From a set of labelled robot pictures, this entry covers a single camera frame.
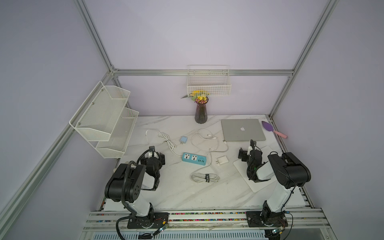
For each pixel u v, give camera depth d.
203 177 0.87
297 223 0.75
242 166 0.90
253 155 0.75
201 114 1.11
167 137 1.04
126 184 0.43
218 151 1.00
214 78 0.95
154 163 0.74
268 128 1.15
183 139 1.04
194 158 0.93
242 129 1.11
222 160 0.94
